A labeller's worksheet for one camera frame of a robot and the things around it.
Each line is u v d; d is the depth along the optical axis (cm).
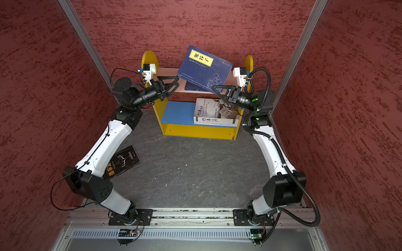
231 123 92
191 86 75
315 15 74
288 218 45
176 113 97
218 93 58
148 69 58
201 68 58
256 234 71
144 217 74
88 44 83
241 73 56
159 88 55
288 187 42
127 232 72
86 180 41
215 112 92
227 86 57
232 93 56
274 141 49
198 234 77
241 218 73
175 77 58
